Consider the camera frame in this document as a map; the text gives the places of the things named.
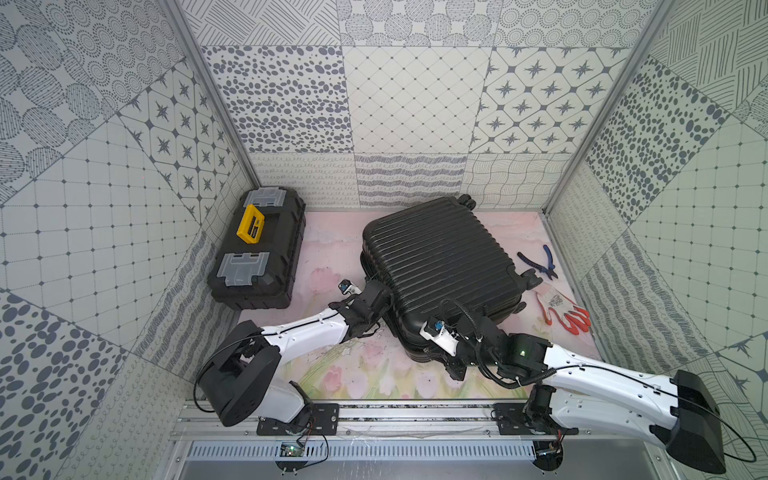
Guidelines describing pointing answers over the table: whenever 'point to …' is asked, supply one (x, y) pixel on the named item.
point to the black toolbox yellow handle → (254, 257)
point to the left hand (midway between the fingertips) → (395, 307)
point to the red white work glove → (576, 318)
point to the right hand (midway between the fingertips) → (434, 352)
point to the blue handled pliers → (549, 270)
